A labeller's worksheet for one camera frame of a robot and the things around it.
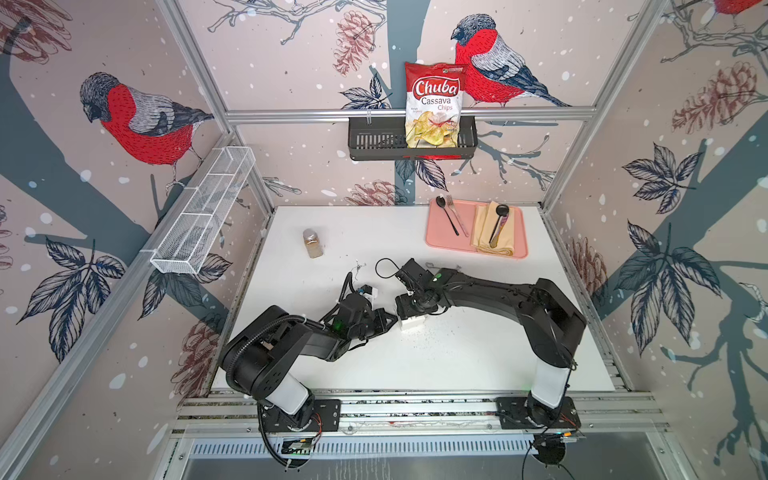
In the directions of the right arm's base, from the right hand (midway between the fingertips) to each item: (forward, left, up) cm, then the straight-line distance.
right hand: (404, 309), depth 89 cm
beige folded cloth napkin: (+31, -38, -4) cm, 49 cm away
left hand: (-2, 0, +1) cm, 2 cm away
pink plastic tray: (+36, -13, -4) cm, 38 cm away
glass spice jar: (+21, +32, +5) cm, 39 cm away
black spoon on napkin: (+45, -39, -2) cm, 60 cm away
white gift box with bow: (-4, -2, +1) cm, 5 cm away
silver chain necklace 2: (+17, +17, -3) cm, 24 cm away
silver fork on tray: (+51, -18, -1) cm, 54 cm away
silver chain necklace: (+19, -9, -4) cm, 21 cm away
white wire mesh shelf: (+1, +54, +28) cm, 61 cm away
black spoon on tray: (+50, -15, -2) cm, 52 cm away
